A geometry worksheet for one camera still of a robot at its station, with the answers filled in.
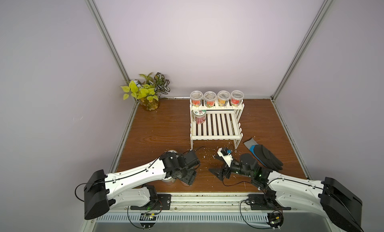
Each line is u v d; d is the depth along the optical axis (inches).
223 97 29.6
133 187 18.3
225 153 26.3
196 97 29.3
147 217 28.2
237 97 29.6
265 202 25.5
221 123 35.3
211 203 29.4
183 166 22.0
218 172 26.3
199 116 33.0
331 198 16.2
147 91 37.7
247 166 23.7
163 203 28.7
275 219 27.4
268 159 33.6
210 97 29.5
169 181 29.3
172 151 32.1
